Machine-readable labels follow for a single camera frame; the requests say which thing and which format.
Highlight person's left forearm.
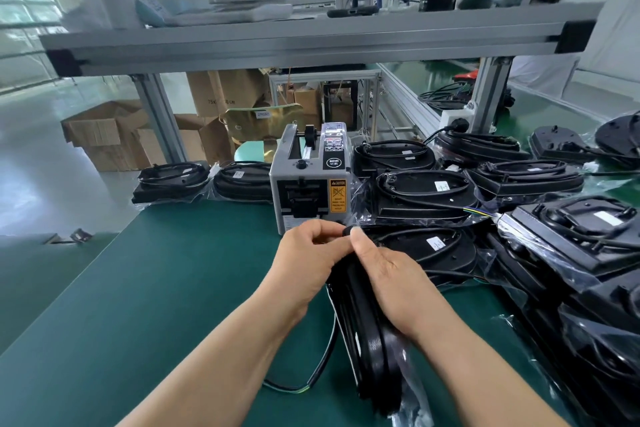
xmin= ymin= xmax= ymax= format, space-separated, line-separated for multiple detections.
xmin=118 ymin=286 xmax=306 ymax=427

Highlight white handset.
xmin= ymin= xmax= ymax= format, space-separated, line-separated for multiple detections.
xmin=135 ymin=0 xmax=173 ymax=27

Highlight white power socket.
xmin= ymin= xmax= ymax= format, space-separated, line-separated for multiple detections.
xmin=440 ymin=109 xmax=476 ymax=135

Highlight grey tape dispenser machine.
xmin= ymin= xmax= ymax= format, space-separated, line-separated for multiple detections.
xmin=270 ymin=121 xmax=353 ymax=235

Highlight person's right hand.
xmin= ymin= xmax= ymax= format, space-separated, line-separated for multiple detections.
xmin=348 ymin=226 xmax=453 ymax=345

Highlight unbagged black lamps with cables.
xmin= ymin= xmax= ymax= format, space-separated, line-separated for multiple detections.
xmin=528 ymin=111 xmax=640 ymax=167

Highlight grey metal shelf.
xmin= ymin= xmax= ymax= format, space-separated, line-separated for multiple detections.
xmin=40 ymin=3 xmax=604 ymax=77

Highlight window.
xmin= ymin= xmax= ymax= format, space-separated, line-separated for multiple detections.
xmin=0 ymin=0 xmax=61 ymax=93

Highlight black phone on shelf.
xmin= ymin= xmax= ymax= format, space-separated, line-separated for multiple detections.
xmin=327 ymin=6 xmax=381 ymax=19

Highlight bagged black lamp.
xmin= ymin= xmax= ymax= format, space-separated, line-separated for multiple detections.
xmin=130 ymin=160 xmax=214 ymax=205

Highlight bundle of black cables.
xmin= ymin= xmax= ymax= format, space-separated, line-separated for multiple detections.
xmin=418 ymin=81 xmax=473 ymax=113

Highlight metal floor bracket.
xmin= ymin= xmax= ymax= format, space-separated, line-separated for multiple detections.
xmin=45 ymin=228 xmax=93 ymax=245

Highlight person's right forearm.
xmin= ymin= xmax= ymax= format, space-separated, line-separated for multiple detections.
xmin=410 ymin=312 xmax=573 ymax=427

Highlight person's left hand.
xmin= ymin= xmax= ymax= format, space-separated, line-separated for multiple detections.
xmin=260 ymin=218 xmax=354 ymax=320

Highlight white flat scale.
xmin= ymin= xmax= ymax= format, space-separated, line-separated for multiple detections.
xmin=170 ymin=0 xmax=293 ymax=25

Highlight group of bagged black lamps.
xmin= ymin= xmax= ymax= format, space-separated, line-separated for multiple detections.
xmin=350 ymin=136 xmax=640 ymax=427

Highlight green round stool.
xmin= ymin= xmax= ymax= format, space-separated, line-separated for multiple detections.
xmin=232 ymin=138 xmax=279 ymax=163

